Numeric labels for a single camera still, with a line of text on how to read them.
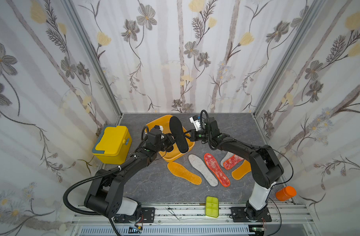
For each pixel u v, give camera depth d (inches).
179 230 27.7
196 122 31.6
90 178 15.7
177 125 34.0
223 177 34.0
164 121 42.4
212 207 30.0
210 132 28.2
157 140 26.2
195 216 29.5
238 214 29.0
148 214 28.8
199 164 36.4
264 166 19.3
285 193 28.8
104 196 16.6
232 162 36.5
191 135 30.9
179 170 35.4
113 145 33.1
